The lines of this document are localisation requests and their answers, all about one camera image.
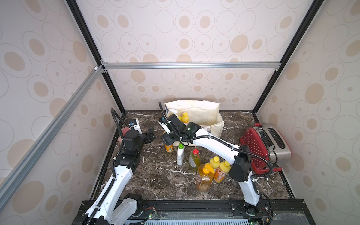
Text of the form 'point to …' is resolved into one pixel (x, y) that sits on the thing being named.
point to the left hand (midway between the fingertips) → (150, 126)
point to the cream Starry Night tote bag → (206, 114)
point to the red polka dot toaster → (267, 147)
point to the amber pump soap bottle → (204, 177)
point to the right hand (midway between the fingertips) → (172, 132)
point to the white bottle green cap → (180, 154)
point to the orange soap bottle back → (185, 118)
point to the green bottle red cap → (194, 160)
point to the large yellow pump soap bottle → (173, 110)
